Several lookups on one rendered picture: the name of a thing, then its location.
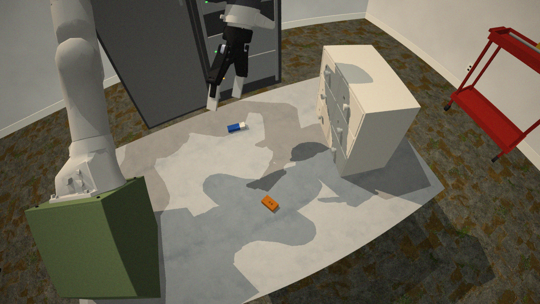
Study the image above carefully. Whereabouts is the orange rectangular block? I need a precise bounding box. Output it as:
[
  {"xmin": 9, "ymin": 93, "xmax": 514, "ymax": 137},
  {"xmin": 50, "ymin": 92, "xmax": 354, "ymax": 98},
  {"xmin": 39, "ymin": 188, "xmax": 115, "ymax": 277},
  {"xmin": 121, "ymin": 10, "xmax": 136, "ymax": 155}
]
[{"xmin": 261, "ymin": 195, "xmax": 278, "ymax": 212}]

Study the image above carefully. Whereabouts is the cream small chest of drawers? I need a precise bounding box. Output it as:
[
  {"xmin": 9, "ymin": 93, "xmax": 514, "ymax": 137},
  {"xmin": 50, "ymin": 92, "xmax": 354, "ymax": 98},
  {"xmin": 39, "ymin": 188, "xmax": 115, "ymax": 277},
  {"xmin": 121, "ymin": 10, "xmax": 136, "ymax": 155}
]
[{"xmin": 321, "ymin": 45, "xmax": 421, "ymax": 177}]

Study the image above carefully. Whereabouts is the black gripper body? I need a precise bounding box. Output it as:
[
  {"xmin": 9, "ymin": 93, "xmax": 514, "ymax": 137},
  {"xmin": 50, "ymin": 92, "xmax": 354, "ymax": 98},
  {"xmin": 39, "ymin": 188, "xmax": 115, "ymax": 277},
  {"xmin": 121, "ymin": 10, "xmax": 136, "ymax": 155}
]
[{"xmin": 222, "ymin": 26, "xmax": 253, "ymax": 59}]

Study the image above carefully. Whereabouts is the blue and white eraser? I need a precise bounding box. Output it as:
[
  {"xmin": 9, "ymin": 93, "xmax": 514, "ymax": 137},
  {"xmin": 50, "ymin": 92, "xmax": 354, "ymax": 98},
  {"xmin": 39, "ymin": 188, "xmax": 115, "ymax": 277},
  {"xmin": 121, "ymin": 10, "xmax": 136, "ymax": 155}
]
[{"xmin": 227, "ymin": 122, "xmax": 246, "ymax": 133}]

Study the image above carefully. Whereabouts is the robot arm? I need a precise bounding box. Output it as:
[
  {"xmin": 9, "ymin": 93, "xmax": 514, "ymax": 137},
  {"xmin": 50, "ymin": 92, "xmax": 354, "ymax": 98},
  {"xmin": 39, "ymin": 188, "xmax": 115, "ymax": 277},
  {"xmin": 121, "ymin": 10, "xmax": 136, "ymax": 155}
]
[{"xmin": 49, "ymin": 0, "xmax": 275, "ymax": 204}]

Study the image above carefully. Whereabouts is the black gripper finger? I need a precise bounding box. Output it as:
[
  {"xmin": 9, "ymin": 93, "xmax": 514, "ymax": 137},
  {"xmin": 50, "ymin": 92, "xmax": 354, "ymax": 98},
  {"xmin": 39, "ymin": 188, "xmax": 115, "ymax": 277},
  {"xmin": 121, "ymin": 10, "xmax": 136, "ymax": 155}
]
[
  {"xmin": 232, "ymin": 45, "xmax": 249, "ymax": 98},
  {"xmin": 206, "ymin": 44, "xmax": 240, "ymax": 111}
]

